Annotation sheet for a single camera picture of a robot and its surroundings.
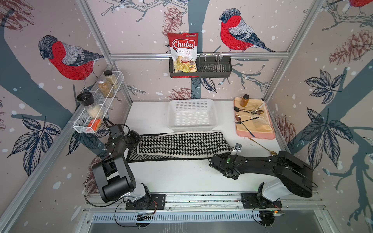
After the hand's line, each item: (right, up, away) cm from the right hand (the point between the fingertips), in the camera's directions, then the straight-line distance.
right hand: (231, 156), depth 87 cm
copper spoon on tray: (+12, +22, +20) cm, 32 cm away
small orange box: (-69, +22, -23) cm, 76 cm away
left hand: (-55, +14, +3) cm, 57 cm away
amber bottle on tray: (+18, +36, +24) cm, 47 cm away
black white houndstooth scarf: (-27, +5, +5) cm, 28 cm away
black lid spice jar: (-72, +29, -19) cm, 80 cm away
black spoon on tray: (+12, +30, +27) cm, 42 cm away
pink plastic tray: (+32, +11, +12) cm, 35 cm away
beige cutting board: (+25, +24, +23) cm, 42 cm away
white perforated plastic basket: (-24, +25, +23) cm, 41 cm away
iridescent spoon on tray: (+26, +28, +25) cm, 45 cm away
